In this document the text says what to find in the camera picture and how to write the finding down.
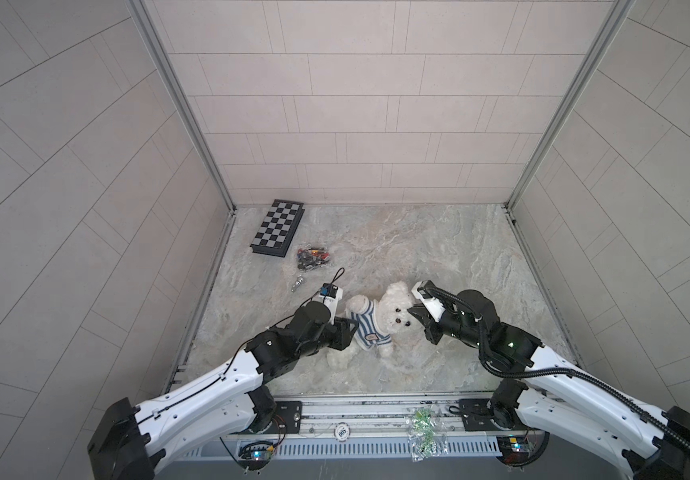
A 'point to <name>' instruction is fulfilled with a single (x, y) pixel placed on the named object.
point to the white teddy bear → (384, 326)
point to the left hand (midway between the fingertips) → (360, 324)
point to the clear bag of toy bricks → (311, 257)
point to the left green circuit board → (255, 455)
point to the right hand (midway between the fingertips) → (408, 312)
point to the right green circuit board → (513, 449)
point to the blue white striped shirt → (368, 333)
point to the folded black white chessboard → (276, 233)
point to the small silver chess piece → (297, 283)
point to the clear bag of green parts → (426, 430)
